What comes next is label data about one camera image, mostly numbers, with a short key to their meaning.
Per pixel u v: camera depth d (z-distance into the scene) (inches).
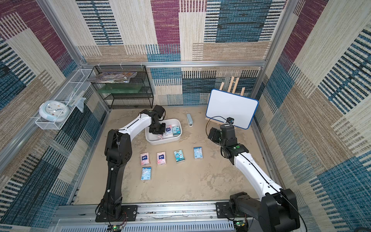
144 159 35.4
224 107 36.2
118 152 22.9
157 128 34.3
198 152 36.1
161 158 35.3
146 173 33.1
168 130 40.2
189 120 42.1
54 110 26.5
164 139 38.0
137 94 45.4
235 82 34.3
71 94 31.6
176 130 40.2
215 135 29.3
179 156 35.9
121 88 37.9
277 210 15.4
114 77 33.5
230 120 28.7
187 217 28.7
